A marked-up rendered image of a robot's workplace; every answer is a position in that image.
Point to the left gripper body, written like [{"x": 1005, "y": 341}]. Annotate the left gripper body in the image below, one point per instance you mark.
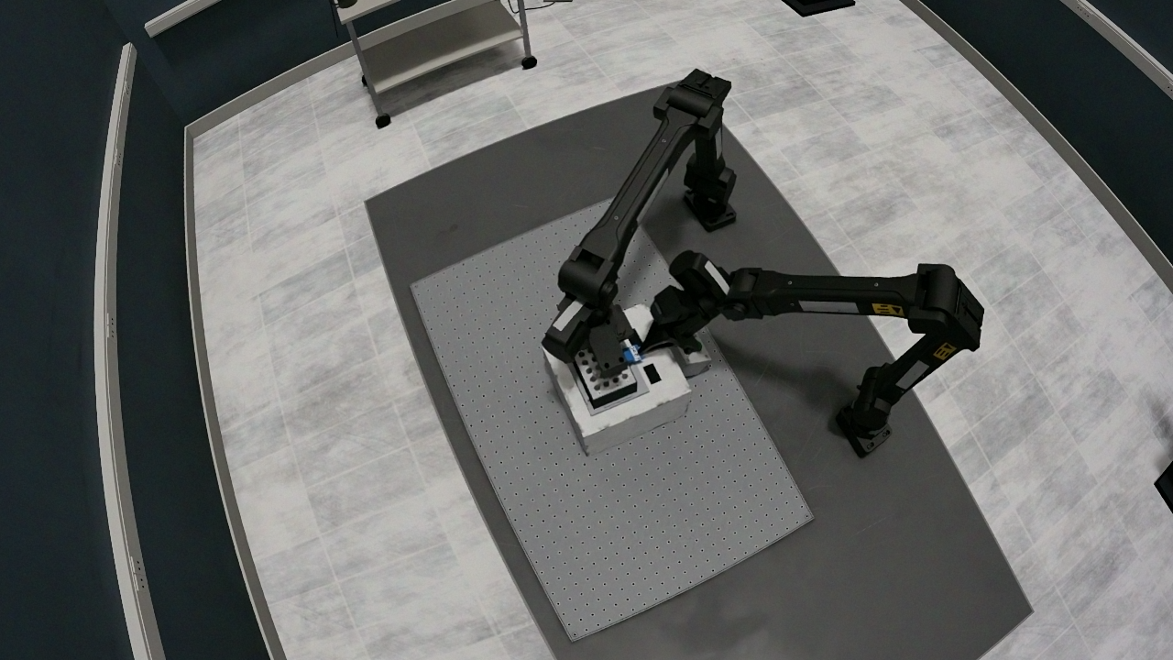
[{"x": 685, "y": 343}]

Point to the grey rectangular work mat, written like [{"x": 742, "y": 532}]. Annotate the grey rectangular work mat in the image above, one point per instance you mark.
[{"x": 613, "y": 534}]

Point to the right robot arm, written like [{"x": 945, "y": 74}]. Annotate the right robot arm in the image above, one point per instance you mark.
[{"x": 590, "y": 288}]

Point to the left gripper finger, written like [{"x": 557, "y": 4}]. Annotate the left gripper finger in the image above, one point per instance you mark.
[
  {"x": 659, "y": 338},
  {"x": 654, "y": 329}
]

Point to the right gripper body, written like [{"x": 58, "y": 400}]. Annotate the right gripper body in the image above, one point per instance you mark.
[{"x": 622, "y": 323}]

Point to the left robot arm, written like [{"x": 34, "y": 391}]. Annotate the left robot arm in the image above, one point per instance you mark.
[{"x": 774, "y": 293}]

